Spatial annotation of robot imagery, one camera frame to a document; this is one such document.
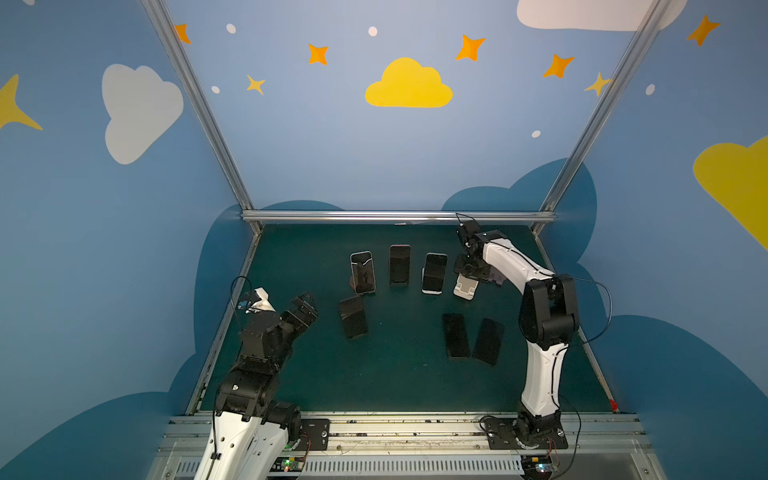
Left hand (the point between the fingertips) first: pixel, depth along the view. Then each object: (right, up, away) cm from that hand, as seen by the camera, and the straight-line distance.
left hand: (309, 300), depth 72 cm
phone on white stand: (+35, +5, +23) cm, 42 cm away
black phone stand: (+40, -14, +18) cm, 46 cm away
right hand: (+48, +6, +27) cm, 55 cm away
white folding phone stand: (+45, 0, +26) cm, 53 cm away
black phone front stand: (+52, -16, +21) cm, 58 cm away
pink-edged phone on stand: (+24, +8, +26) cm, 36 cm away
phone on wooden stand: (+11, +4, +18) cm, 22 cm away
